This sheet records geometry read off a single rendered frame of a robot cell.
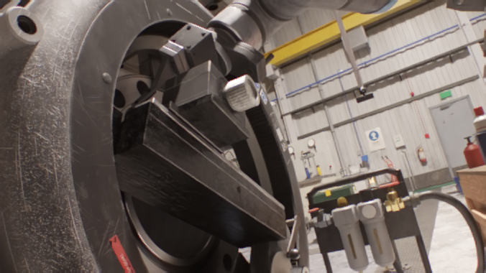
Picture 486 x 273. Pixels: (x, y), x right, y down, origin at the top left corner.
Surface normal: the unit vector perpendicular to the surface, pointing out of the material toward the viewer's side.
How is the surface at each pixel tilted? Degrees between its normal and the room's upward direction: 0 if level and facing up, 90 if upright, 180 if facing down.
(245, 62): 127
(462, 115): 90
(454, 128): 90
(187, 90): 65
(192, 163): 90
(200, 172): 90
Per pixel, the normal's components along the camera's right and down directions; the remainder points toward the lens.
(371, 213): -0.40, -0.09
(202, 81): -0.47, -0.48
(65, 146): 0.86, -0.30
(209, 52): 0.80, 0.45
